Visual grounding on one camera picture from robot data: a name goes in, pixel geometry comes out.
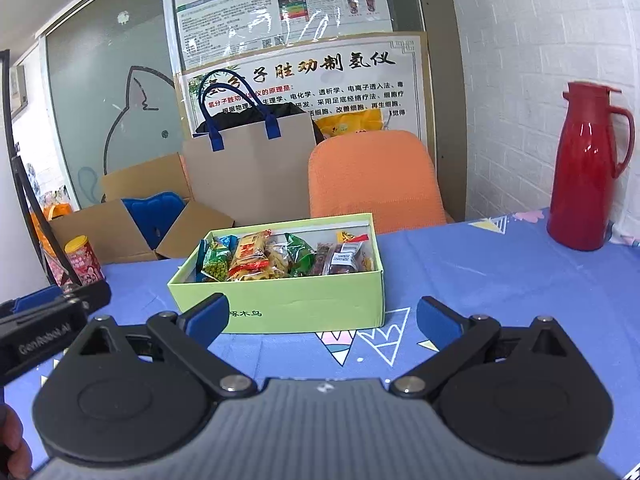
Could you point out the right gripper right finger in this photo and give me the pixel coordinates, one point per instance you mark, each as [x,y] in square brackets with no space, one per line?
[460,342]

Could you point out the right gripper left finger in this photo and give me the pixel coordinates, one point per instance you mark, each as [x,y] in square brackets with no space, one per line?
[184,340]

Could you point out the yellow red biscuit packet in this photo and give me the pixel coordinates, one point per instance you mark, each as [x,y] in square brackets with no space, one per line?
[250,261]

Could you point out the blue cookie packet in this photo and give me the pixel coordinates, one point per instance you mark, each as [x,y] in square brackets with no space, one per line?
[231,241]

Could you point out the clear packet yellow crackers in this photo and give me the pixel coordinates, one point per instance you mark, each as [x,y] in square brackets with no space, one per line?
[279,260]

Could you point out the dark dates clear packet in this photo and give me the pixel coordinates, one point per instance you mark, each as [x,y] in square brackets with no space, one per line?
[341,258]

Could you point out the yellow patterned snack packet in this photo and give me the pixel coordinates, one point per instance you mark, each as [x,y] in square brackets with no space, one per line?
[344,237]

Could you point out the green white snack packet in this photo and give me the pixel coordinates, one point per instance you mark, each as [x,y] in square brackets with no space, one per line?
[216,262]

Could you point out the green small snack packet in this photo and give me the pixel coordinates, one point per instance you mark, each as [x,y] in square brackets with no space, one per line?
[300,254]

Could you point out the person's left hand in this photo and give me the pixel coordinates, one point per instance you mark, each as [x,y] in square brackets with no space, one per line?
[16,455]

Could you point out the red can yellow lid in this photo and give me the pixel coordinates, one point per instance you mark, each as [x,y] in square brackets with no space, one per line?
[81,256]

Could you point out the brown cardboard box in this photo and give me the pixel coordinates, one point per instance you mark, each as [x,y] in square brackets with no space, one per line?
[112,233]

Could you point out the blue cushion in box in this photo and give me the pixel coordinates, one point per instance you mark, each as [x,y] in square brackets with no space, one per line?
[155,215]

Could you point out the green cardboard box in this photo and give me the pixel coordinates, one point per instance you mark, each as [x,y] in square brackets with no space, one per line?
[309,304]

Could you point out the orange chair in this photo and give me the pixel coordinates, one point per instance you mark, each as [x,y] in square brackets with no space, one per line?
[387,174]

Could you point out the red thermos jug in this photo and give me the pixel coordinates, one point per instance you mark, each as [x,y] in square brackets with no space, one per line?
[587,166]

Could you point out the yellow bag behind chair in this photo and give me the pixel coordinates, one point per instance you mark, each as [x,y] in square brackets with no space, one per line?
[351,122]

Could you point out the white poster chinese text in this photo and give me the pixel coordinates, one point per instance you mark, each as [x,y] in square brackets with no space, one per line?
[386,72]

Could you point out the brown paper bag blue handles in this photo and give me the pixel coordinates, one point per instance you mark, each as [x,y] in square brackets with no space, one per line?
[249,159]

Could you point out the upper wall poster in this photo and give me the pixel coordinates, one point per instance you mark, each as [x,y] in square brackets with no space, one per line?
[202,32]

